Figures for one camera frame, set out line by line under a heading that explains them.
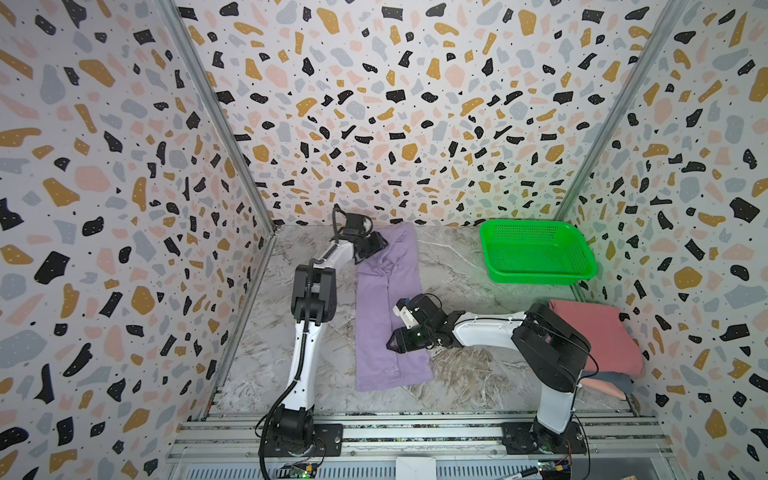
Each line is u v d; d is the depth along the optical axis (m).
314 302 0.68
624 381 0.82
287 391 0.65
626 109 0.88
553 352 0.49
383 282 1.03
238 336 0.94
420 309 0.73
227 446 0.73
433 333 0.73
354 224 0.94
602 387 0.81
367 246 1.02
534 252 1.13
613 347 0.82
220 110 0.86
